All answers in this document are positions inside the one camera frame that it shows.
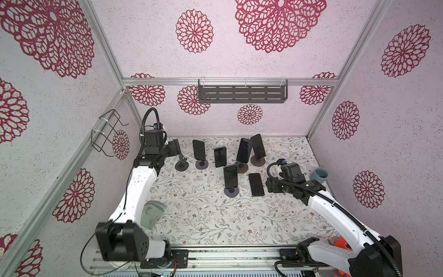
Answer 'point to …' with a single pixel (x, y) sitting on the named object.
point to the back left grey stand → (202, 164)
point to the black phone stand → (182, 165)
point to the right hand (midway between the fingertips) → (273, 180)
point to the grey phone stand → (232, 192)
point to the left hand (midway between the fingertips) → (171, 147)
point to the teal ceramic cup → (319, 174)
